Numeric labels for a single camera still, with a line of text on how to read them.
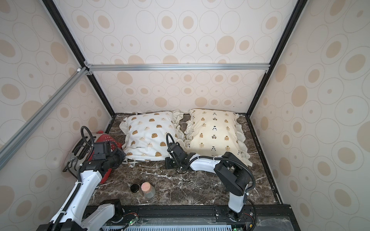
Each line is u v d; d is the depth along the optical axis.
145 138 0.92
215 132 0.95
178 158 0.69
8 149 0.51
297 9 0.68
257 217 0.71
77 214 0.42
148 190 0.73
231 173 0.47
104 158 0.60
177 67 0.90
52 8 0.67
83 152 0.79
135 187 0.75
